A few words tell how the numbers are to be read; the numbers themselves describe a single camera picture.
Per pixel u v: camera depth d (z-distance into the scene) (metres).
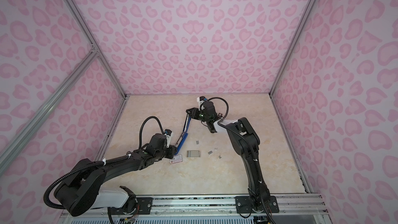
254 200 0.64
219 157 0.89
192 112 0.93
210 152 0.91
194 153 0.91
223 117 0.80
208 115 0.83
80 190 0.42
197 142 0.95
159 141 0.69
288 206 0.74
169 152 0.79
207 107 0.81
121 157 0.56
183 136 0.95
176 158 0.87
